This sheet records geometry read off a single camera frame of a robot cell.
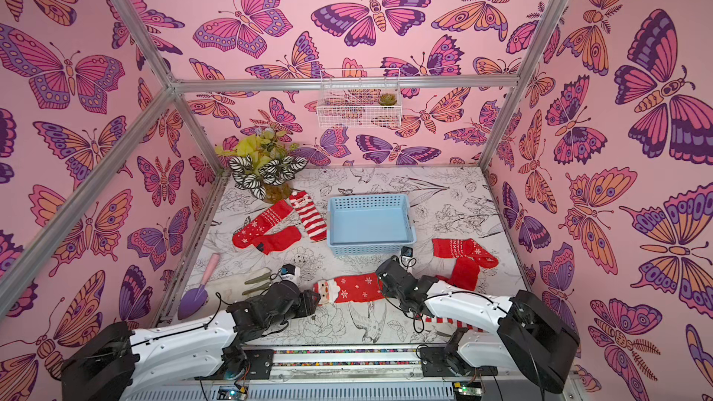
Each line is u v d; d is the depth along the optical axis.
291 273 0.77
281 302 0.64
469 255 0.92
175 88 0.93
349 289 0.85
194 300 0.85
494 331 0.44
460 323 0.53
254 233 1.00
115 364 0.42
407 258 0.78
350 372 0.73
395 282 0.66
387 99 0.92
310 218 1.03
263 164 0.89
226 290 0.86
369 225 1.02
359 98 0.95
